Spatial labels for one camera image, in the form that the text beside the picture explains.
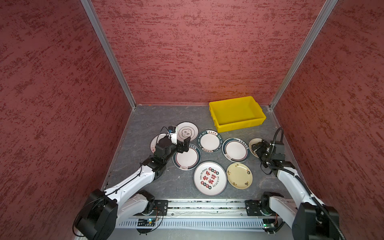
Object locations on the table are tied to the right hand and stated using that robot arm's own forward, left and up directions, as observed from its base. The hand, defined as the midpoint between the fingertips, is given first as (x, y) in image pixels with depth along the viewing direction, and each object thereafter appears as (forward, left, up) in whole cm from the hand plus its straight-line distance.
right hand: (253, 151), depth 87 cm
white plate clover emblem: (+22, +42, -6) cm, 47 cm away
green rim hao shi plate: (+13, +25, -7) cm, 29 cm away
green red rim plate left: (-2, +40, -5) cm, 40 cm away
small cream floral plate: (+10, -5, -5) cm, 12 cm away
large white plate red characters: (-13, +27, -7) cm, 30 cm away
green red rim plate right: (+6, +8, -9) cm, 13 cm away
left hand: (+5, +42, +9) cm, 43 cm away
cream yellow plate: (-11, +9, -8) cm, 17 cm away
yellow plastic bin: (+35, +3, -4) cm, 35 cm away
